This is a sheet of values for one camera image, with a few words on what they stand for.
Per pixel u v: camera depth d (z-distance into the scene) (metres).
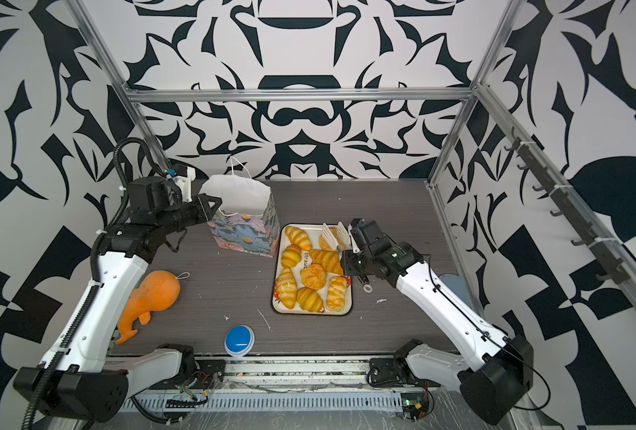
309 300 0.83
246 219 0.79
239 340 0.79
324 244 0.97
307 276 0.89
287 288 0.85
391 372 0.74
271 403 0.78
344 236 0.82
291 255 0.94
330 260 0.91
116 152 0.48
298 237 0.99
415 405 0.71
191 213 0.61
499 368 0.38
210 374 0.73
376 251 0.57
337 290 0.86
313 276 0.89
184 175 0.63
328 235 0.82
